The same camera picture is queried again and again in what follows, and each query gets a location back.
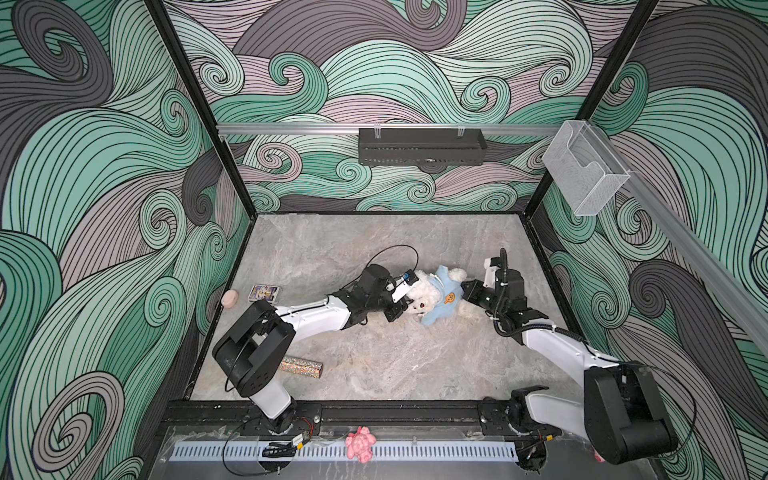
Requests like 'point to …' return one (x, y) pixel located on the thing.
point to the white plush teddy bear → (425, 294)
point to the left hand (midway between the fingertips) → (408, 296)
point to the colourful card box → (264, 292)
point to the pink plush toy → (359, 444)
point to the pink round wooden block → (229, 298)
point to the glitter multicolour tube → (301, 367)
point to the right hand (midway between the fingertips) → (464, 282)
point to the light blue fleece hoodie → (451, 296)
